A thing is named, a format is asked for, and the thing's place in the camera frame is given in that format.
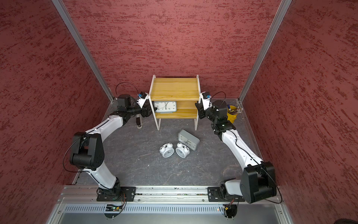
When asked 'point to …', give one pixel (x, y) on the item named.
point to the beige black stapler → (139, 121)
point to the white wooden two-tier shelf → (186, 91)
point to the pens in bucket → (237, 111)
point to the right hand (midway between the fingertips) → (196, 105)
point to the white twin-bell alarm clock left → (167, 150)
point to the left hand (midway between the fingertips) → (153, 107)
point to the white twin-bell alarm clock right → (182, 150)
